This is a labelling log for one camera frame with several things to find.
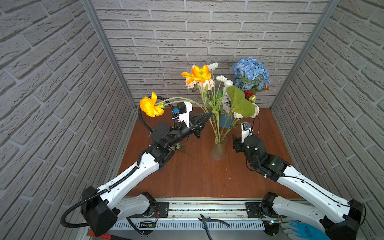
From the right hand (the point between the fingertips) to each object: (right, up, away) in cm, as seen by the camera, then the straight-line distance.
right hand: (240, 133), depth 73 cm
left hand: (-16, +9, -19) cm, 27 cm away
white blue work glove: (+26, -45, -6) cm, 52 cm away
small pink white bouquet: (-34, -10, +20) cm, 41 cm away
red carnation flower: (+6, +21, +6) cm, 23 cm away
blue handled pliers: (-18, -42, -4) cm, 45 cm away
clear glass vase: (-9, -11, +11) cm, 18 cm away
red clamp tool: (-62, -46, -8) cm, 78 cm away
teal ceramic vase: (-1, +7, +32) cm, 33 cm away
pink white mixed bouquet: (-5, +17, +11) cm, 21 cm away
